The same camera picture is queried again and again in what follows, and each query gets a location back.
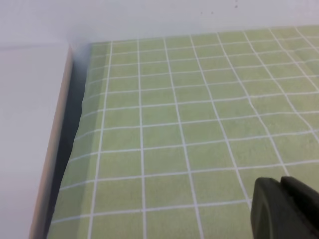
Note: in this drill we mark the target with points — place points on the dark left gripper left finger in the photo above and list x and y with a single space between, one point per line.
275 216

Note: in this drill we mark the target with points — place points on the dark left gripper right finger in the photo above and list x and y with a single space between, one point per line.
305 198

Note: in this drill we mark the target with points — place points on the green checkered tablecloth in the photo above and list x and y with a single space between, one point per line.
174 132

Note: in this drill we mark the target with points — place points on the white side panel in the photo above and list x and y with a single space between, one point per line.
34 83

